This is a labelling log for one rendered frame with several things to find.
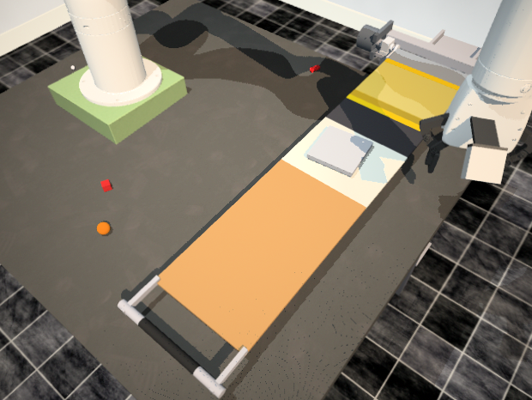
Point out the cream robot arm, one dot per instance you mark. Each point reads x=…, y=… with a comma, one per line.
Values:
x=122, y=77

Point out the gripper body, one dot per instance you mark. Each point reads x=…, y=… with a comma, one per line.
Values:
x=473, y=100

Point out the orange ball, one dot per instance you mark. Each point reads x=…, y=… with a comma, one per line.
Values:
x=103, y=228

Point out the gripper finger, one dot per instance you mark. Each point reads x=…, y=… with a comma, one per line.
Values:
x=520, y=152
x=434, y=143

